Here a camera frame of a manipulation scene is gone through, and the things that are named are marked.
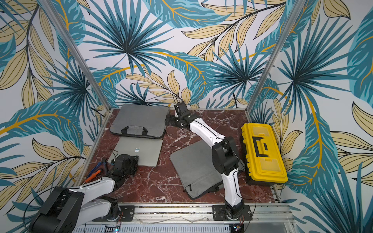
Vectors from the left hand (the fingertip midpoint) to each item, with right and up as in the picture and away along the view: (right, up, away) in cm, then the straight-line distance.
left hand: (140, 159), depth 91 cm
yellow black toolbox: (+69, +2, -17) cm, 71 cm away
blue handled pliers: (-25, -3, -3) cm, 26 cm away
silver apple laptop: (+3, +6, +5) cm, 8 cm away
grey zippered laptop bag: (-7, +25, +19) cm, 32 cm away
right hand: (+19, +24, +1) cm, 31 cm away
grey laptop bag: (+34, -2, -4) cm, 34 cm away
